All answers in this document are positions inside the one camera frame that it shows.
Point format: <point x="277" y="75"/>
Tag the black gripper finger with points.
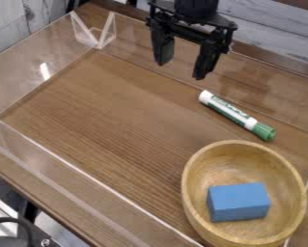
<point x="161" y="46"/>
<point x="205" y="60"/>

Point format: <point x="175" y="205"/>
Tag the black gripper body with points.
<point x="193" y="20"/>

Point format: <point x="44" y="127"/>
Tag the blue foam block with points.
<point x="237" y="202"/>

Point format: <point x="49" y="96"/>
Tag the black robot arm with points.
<point x="193" y="21"/>

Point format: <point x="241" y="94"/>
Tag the brown wooden bowl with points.
<point x="231" y="162"/>

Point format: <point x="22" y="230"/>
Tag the green whiteboard marker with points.
<point x="224" y="108"/>

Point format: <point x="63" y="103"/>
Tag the black metal stand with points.
<point x="29" y="235"/>

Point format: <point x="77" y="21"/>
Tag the clear acrylic tray wall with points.
<point x="99" y="126"/>

